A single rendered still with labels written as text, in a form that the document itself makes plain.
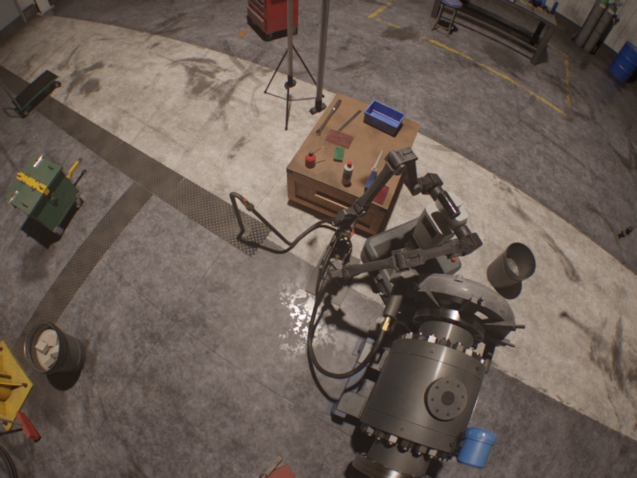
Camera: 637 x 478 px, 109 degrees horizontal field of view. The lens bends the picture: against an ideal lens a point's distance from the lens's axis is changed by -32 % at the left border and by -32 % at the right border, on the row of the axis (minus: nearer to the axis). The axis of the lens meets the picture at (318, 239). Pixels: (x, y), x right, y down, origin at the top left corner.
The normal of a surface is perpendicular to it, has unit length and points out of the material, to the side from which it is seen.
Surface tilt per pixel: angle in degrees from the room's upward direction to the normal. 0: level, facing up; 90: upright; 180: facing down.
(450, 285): 28
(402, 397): 40
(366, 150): 0
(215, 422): 0
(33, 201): 0
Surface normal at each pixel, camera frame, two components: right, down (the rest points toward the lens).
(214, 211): 0.05, -0.43
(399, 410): -0.52, -0.58
